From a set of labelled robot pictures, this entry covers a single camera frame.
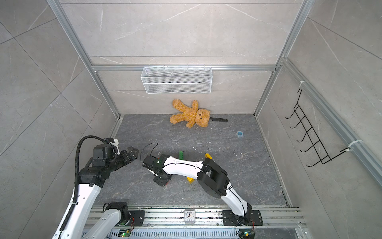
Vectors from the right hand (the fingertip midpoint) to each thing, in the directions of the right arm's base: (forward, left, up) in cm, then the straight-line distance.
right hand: (165, 179), depth 85 cm
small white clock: (-19, -14, 0) cm, 23 cm away
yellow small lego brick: (-1, -15, +1) cm, 15 cm away
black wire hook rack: (-4, -69, +32) cm, 76 cm away
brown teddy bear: (+46, -16, +5) cm, 49 cm away
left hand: (+8, +15, +19) cm, 25 cm away
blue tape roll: (+33, -51, -2) cm, 61 cm away
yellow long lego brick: (+16, -25, -1) cm, 30 cm away
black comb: (+50, -39, -3) cm, 63 cm away
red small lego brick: (-5, -2, +7) cm, 9 cm away
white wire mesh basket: (+59, -6, +28) cm, 65 cm away
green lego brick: (+16, -8, -1) cm, 18 cm away
